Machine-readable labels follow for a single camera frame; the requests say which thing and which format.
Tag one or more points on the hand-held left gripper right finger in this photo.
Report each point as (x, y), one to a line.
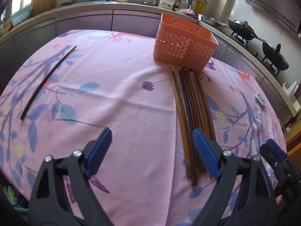
(204, 151)

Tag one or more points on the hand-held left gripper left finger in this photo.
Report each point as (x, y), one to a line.
(100, 148)

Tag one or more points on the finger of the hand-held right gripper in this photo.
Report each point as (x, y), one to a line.
(272, 153)

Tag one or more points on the bundle of wooden chopsticks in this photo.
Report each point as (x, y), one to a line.
(188, 113)

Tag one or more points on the single black chopstick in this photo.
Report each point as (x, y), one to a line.
(50, 73)

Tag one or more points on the orange plastic basket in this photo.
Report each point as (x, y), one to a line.
(183, 49)

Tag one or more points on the pink floral tablecloth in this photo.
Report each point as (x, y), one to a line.
(117, 98)

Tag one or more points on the small white round device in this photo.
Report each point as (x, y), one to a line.
(258, 98)

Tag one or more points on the white plastic holder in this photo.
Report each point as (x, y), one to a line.
(290, 90)

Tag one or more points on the black wok with lid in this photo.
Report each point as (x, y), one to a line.
(275, 56)

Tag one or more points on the gas stove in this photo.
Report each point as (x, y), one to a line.
(257, 53)

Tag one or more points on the grey kitchen counter cabinets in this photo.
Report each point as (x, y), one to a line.
(94, 20)

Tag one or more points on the steel basin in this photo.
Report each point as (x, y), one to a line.
(211, 21)

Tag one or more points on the purple plastic bag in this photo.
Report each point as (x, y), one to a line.
(191, 14)

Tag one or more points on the yellow cooking oil bottle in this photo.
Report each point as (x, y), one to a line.
(199, 4)

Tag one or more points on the steel range hood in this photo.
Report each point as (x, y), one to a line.
(272, 2)

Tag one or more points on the white plastic jug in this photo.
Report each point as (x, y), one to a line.
(184, 1)

